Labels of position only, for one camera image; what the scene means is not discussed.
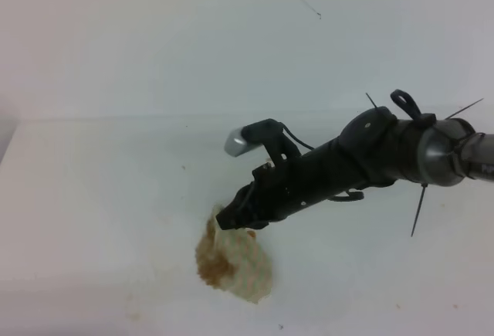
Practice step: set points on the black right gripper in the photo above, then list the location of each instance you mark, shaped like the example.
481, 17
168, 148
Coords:
291, 185

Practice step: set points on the green stained rag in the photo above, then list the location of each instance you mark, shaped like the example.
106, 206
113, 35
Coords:
233, 261

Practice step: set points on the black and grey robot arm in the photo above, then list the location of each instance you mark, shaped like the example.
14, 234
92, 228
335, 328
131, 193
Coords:
374, 150

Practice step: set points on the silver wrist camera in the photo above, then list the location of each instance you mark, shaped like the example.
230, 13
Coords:
266, 133

